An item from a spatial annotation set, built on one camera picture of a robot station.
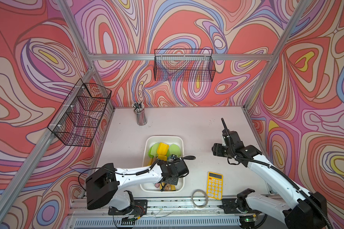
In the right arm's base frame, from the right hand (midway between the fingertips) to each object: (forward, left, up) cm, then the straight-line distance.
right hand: (218, 153), depth 81 cm
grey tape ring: (-21, +17, -10) cm, 29 cm away
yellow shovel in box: (+7, +33, -9) cm, 35 cm away
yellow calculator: (-15, +3, -10) cm, 18 cm away
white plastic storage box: (+11, +42, -3) cm, 44 cm away
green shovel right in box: (+9, +26, -10) cm, 29 cm away
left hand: (-12, +26, -8) cm, 29 cm away
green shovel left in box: (+7, +39, -8) cm, 41 cm away
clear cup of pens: (+32, +49, +8) cm, 59 cm away
